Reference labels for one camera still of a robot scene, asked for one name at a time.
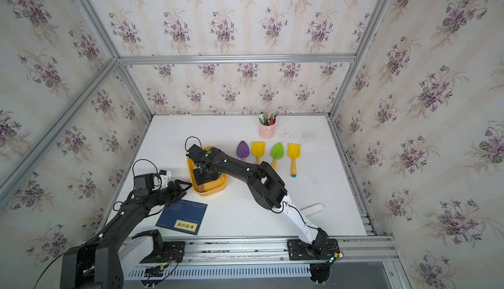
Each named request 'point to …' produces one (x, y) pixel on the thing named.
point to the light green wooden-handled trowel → (200, 188)
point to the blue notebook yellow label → (182, 215)
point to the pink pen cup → (266, 132)
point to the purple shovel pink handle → (243, 150)
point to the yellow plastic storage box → (216, 186)
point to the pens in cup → (267, 119)
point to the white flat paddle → (311, 210)
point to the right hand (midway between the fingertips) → (202, 181)
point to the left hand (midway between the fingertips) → (190, 189)
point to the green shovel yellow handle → (277, 152)
